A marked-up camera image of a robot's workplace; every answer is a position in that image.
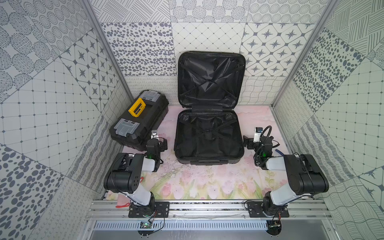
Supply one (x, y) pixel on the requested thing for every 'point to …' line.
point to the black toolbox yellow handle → (133, 127)
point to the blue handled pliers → (279, 152)
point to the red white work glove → (126, 205)
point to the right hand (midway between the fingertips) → (251, 137)
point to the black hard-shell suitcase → (209, 129)
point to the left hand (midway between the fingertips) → (159, 138)
